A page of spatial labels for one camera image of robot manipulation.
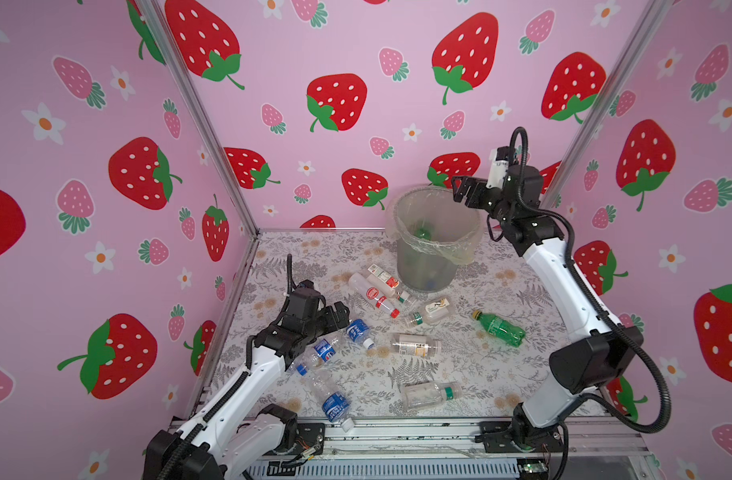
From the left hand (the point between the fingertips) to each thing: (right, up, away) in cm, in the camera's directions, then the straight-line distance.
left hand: (337, 312), depth 82 cm
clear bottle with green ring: (+26, -23, 0) cm, 34 cm away
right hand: (+33, +36, -7) cm, 49 cm away
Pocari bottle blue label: (0, -22, -7) cm, 23 cm away
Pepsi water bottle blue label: (-5, -12, +2) cm, 13 cm away
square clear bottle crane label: (+30, -1, +10) cm, 32 cm away
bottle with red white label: (+14, +7, +16) cm, 23 cm away
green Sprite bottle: (+47, -5, +8) cm, 48 cm away
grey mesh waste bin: (+26, +12, +11) cm, 30 cm away
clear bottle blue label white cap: (+6, -7, +6) cm, 11 cm away
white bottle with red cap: (+9, +4, +16) cm, 19 cm away
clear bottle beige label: (+23, -10, +4) cm, 25 cm away
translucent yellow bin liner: (+30, +31, +22) cm, 48 cm away
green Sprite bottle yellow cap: (+27, +24, +17) cm, 39 cm away
